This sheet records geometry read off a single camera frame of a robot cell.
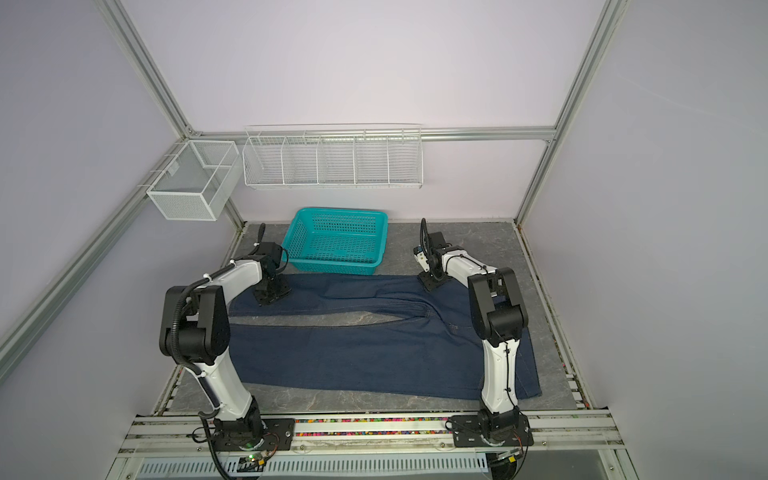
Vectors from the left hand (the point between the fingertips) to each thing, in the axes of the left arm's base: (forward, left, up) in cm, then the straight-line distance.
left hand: (282, 297), depth 96 cm
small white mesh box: (+34, +27, +22) cm, 49 cm away
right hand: (+4, -51, -2) cm, 51 cm away
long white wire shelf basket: (+37, -19, +27) cm, 49 cm away
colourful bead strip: (-39, -28, -4) cm, 48 cm away
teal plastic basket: (+26, -15, -3) cm, 30 cm away
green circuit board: (-43, +1, -5) cm, 44 cm away
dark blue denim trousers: (-21, -48, -3) cm, 52 cm away
